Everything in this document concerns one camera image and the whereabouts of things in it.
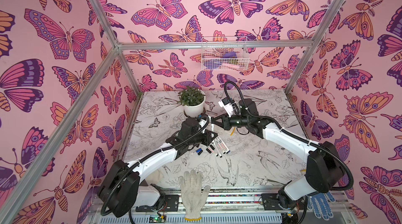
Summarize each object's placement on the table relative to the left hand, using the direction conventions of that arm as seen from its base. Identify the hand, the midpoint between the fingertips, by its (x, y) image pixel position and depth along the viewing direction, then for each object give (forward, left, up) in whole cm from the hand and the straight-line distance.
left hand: (217, 132), depth 80 cm
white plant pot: (+23, +13, -10) cm, 28 cm away
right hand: (+4, +2, +5) cm, 6 cm away
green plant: (+23, +15, +3) cm, 27 cm away
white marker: (+1, +2, +4) cm, 4 cm away
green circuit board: (-35, +29, -18) cm, 49 cm away
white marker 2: (-3, -6, -16) cm, 17 cm away
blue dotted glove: (-29, -48, -16) cm, 58 cm away
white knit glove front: (-26, +12, -16) cm, 32 cm away
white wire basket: (+45, -6, +18) cm, 49 cm away
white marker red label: (-3, +2, -16) cm, 16 cm away
